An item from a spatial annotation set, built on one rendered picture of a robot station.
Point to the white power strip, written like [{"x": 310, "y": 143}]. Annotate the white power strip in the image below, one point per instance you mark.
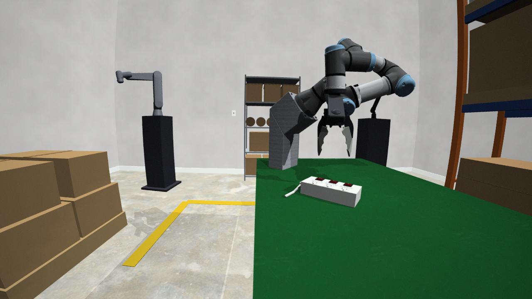
[{"x": 330, "y": 190}]

